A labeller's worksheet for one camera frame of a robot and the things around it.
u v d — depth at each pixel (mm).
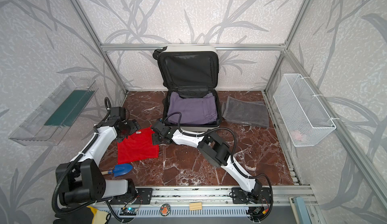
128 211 715
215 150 557
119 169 821
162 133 722
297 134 720
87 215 682
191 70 956
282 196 750
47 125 627
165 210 697
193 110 1019
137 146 889
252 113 1040
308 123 597
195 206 708
